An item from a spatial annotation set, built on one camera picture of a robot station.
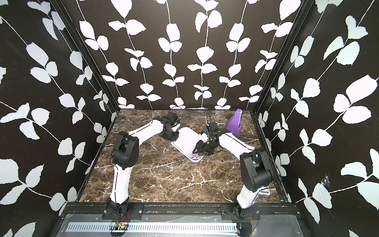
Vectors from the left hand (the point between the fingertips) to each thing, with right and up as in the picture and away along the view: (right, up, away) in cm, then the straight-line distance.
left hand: (176, 137), depth 98 cm
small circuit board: (-24, -41, -27) cm, 55 cm away
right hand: (+12, -7, -12) cm, 19 cm away
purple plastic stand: (+42, +8, +6) cm, 43 cm away
